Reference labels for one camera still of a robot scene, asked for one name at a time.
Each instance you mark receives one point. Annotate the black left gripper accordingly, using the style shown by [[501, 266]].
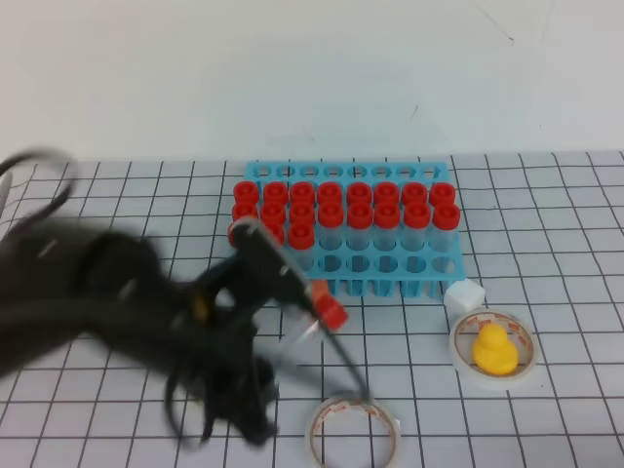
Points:
[[221, 368]]

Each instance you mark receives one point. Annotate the right tape roll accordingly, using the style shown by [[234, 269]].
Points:
[[463, 334]]

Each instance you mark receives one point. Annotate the yellow rubber duck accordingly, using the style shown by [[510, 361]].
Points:
[[493, 351]]

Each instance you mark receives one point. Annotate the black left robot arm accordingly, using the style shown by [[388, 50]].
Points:
[[60, 280]]

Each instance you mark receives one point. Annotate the racked tube row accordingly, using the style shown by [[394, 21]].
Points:
[[359, 225], [244, 209], [441, 193], [230, 236], [386, 219], [303, 192], [301, 240], [246, 192], [414, 192], [329, 192], [302, 213], [386, 192], [276, 192], [416, 221], [445, 221], [330, 222], [277, 230], [273, 213], [358, 192]]

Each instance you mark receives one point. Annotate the white foam cube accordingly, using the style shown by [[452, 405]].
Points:
[[464, 296]]

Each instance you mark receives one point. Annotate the orange foam cube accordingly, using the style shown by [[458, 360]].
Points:
[[320, 288]]

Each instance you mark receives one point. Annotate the blue test tube rack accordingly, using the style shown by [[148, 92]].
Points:
[[370, 270]]

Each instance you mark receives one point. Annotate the front tape roll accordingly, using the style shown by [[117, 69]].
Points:
[[346, 433]]

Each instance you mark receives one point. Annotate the red-capped test tube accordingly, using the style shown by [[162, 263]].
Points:
[[303, 327]]

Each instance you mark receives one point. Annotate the tape roll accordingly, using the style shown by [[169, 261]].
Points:
[[346, 433], [463, 334]]

